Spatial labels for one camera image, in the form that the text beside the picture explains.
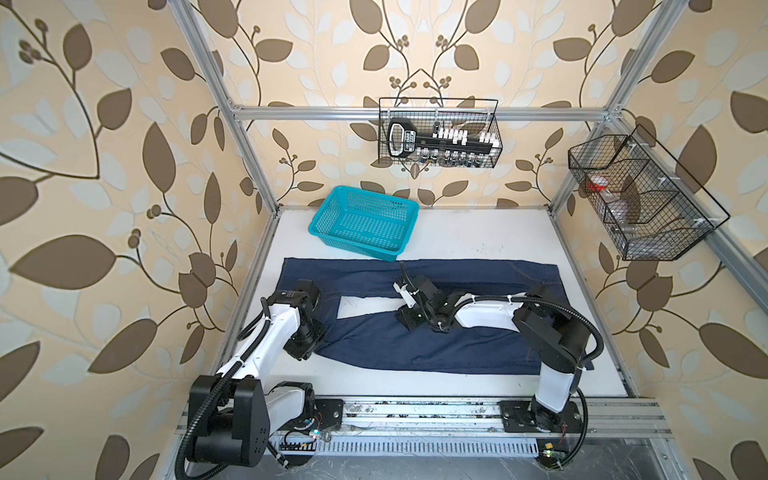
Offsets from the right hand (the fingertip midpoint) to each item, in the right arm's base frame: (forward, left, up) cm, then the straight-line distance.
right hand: (401, 315), depth 91 cm
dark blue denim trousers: (-8, +4, -2) cm, 9 cm away
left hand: (-10, +23, +4) cm, 26 cm away
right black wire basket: (+10, -62, +34) cm, 71 cm away
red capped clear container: (+21, -54, +33) cm, 67 cm away
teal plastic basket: (+39, +10, 0) cm, 40 cm away
